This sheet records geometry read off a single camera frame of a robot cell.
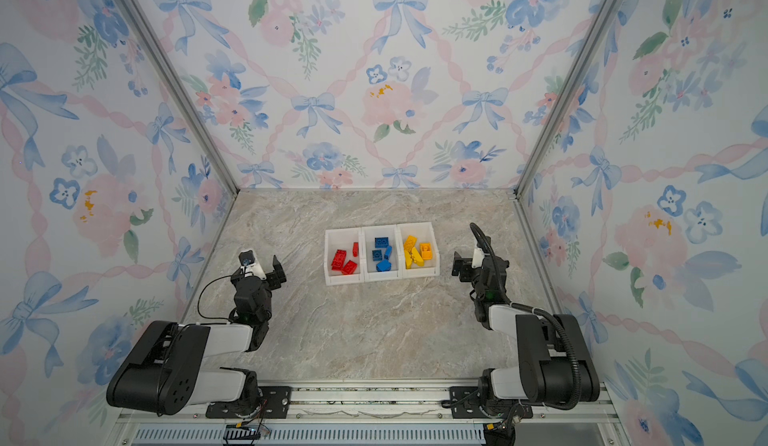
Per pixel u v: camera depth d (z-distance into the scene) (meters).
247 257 0.74
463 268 0.82
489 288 0.70
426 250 0.98
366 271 0.92
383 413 0.73
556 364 0.44
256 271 0.77
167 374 0.43
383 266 0.97
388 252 1.00
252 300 0.68
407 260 0.94
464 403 0.73
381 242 1.03
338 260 0.95
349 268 0.97
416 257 0.98
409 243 1.02
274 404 0.75
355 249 1.00
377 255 1.00
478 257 0.81
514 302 0.61
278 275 0.81
